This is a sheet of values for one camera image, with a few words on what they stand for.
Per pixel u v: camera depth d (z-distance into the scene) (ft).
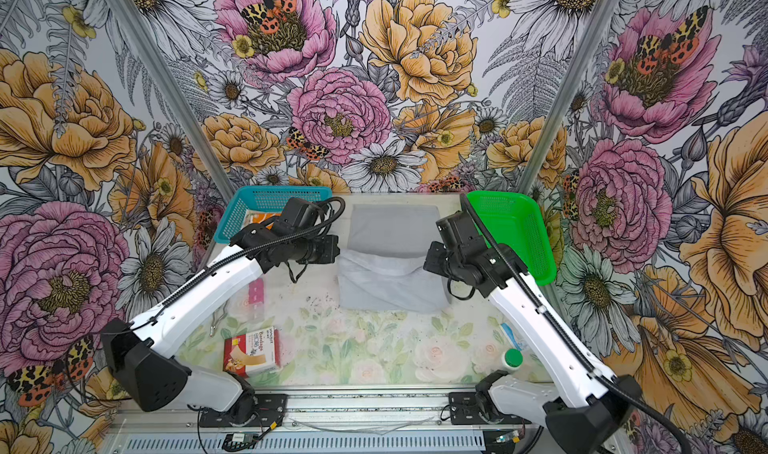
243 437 2.32
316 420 2.41
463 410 2.41
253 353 2.61
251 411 2.32
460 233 1.72
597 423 1.18
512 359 2.40
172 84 2.94
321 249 2.25
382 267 2.76
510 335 2.84
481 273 1.54
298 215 1.89
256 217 3.56
